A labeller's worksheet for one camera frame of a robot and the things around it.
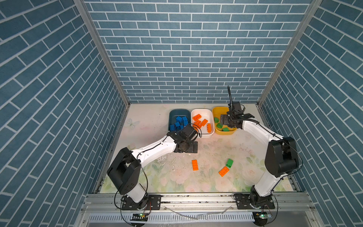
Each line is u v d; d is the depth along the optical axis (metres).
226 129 1.02
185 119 1.07
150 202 0.72
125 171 0.43
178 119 1.08
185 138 0.64
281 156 0.48
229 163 0.86
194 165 0.87
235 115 0.72
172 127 1.02
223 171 0.84
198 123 1.06
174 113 1.08
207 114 1.10
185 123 1.05
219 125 1.05
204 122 1.08
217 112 1.11
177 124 1.02
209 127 1.04
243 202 0.73
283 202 0.76
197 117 1.09
